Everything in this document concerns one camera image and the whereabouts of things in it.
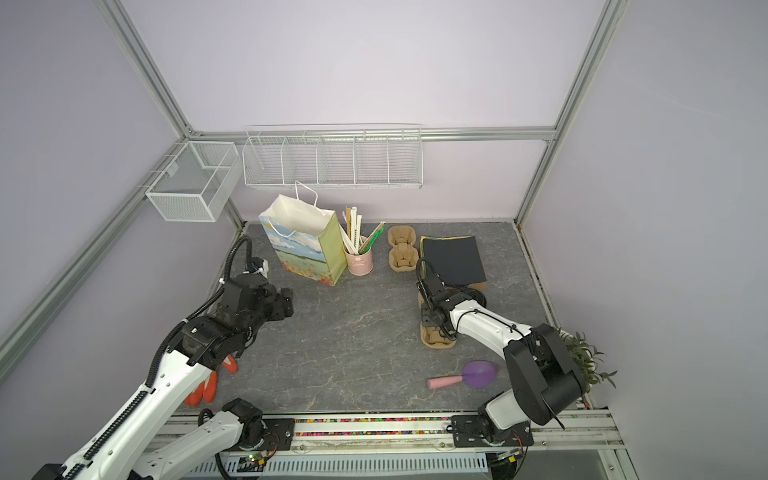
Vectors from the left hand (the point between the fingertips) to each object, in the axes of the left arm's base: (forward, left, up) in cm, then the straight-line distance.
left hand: (277, 297), depth 74 cm
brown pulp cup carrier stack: (+26, -34, -21) cm, 48 cm away
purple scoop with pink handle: (-16, -52, -22) cm, 58 cm away
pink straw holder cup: (+22, -19, -19) cm, 35 cm away
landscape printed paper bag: (+17, -5, +2) cm, 18 cm away
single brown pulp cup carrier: (-4, -40, -21) cm, 46 cm away
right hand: (+2, -42, -19) cm, 46 cm away
